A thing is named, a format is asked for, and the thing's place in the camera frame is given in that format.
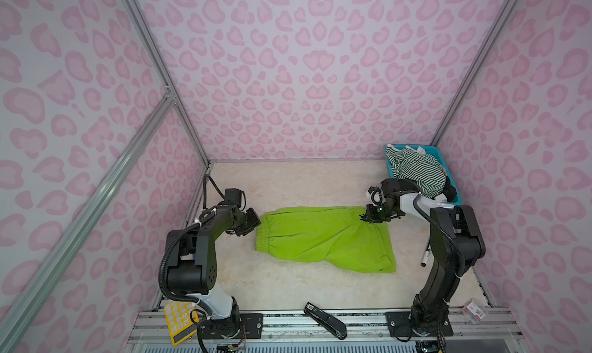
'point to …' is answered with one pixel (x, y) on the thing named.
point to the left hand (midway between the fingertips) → (263, 220)
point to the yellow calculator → (182, 321)
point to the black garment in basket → (449, 190)
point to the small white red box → (473, 312)
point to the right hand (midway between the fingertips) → (363, 215)
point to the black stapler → (334, 325)
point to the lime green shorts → (335, 234)
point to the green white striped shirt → (409, 163)
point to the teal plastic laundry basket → (432, 149)
